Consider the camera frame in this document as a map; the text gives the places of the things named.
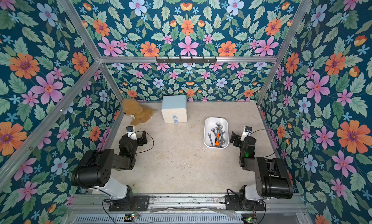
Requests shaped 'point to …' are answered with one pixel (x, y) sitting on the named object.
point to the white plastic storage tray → (210, 123)
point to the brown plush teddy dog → (140, 114)
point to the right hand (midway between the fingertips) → (240, 131)
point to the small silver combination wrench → (209, 135)
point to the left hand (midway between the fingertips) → (137, 130)
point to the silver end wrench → (213, 130)
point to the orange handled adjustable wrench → (218, 135)
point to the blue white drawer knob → (175, 117)
